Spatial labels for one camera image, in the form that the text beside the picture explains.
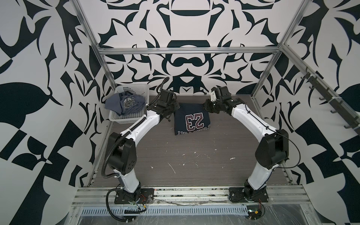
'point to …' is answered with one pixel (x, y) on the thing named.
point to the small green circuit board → (254, 212)
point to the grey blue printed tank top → (124, 102)
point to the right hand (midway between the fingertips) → (202, 104)
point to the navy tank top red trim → (191, 117)
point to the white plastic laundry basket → (142, 90)
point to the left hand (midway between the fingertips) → (176, 101)
